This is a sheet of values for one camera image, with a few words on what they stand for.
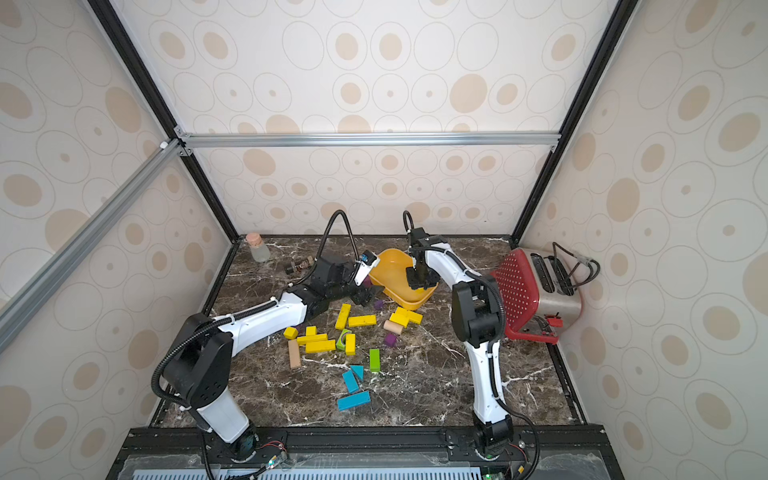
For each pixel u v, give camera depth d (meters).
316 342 0.91
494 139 0.88
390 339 0.92
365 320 0.95
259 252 1.12
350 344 0.90
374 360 0.87
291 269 1.08
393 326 0.95
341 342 0.90
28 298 0.52
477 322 0.59
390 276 1.06
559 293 0.85
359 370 0.84
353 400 0.81
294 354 0.89
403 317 0.97
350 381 0.84
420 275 0.90
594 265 0.81
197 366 0.45
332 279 0.69
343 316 0.97
